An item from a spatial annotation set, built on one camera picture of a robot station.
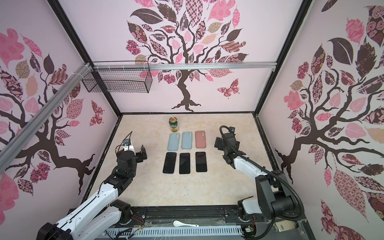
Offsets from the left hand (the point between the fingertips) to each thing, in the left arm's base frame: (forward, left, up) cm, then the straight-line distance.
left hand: (135, 149), depth 82 cm
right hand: (+10, -53, -3) cm, 54 cm away
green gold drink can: (+23, -18, -6) cm, 30 cm away
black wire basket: (+65, +24, +2) cm, 70 cm away
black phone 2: (-2, -27, -15) cm, 31 cm away
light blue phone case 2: (+16, -28, -15) cm, 36 cm away
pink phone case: (+16, -38, -15) cm, 44 cm away
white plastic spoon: (-34, -26, -13) cm, 45 cm away
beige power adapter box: (-35, -76, -10) cm, 84 cm away
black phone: (-2, -18, -15) cm, 23 cm away
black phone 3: (-2, -38, -15) cm, 40 cm away
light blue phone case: (+15, -18, -16) cm, 28 cm away
